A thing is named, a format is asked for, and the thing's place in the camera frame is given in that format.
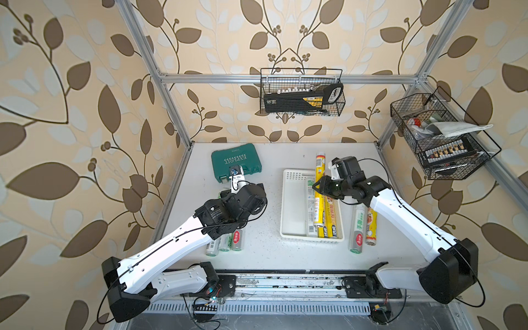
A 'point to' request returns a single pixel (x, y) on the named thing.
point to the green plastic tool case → (245, 156)
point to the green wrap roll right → (357, 224)
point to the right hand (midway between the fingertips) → (315, 187)
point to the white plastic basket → (293, 208)
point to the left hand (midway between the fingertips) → (251, 189)
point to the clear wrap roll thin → (225, 242)
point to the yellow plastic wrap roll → (319, 210)
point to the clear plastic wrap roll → (212, 247)
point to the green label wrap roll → (237, 240)
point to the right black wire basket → (413, 115)
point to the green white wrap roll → (312, 229)
